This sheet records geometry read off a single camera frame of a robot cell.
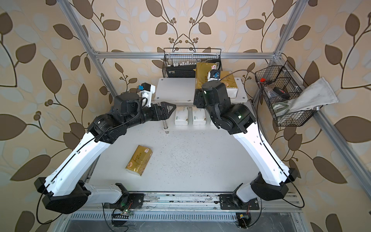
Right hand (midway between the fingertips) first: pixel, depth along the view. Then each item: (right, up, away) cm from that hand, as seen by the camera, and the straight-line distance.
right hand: (203, 92), depth 62 cm
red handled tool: (+37, +10, +21) cm, 44 cm away
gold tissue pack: (-36, -36, +21) cm, 55 cm away
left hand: (-14, -6, -3) cm, 16 cm away
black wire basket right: (+47, +9, +23) cm, 53 cm away
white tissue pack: (0, -11, +34) cm, 36 cm away
